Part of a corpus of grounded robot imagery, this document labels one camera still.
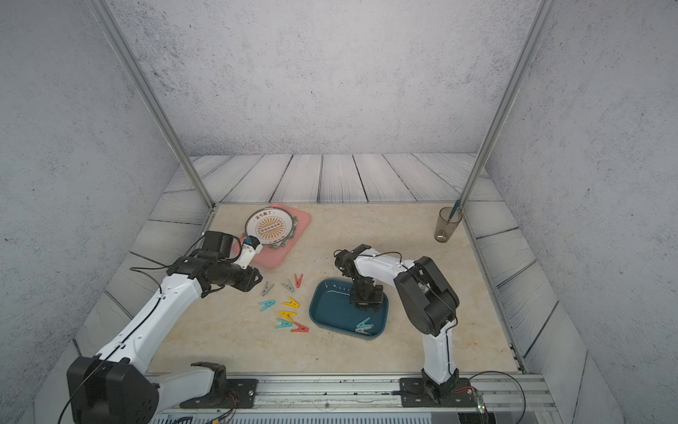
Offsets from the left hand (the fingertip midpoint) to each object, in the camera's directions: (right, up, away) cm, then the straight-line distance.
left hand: (259, 275), depth 82 cm
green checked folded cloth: (+4, +11, +27) cm, 29 cm away
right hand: (+34, -13, +6) cm, 36 cm away
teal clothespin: (0, -11, +8) cm, 14 cm away
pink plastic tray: (-2, +3, +20) cm, 20 cm away
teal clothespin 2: (+6, -17, +5) cm, 19 cm away
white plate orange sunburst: (-5, +15, +30) cm, 34 cm away
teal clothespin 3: (+32, -17, +3) cm, 36 cm away
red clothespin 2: (+12, -18, +3) cm, 22 cm away
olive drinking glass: (+65, +12, +23) cm, 70 cm away
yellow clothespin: (+8, -11, +9) cm, 17 cm away
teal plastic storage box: (+21, -13, +7) cm, 26 cm away
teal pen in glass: (+67, +21, +19) cm, 73 cm away
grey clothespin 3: (+32, -18, +3) cm, 37 cm away
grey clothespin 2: (+6, -6, +13) cm, 15 cm away
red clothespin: (+9, -5, +14) cm, 18 cm away
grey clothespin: (-1, -7, +12) cm, 14 cm away
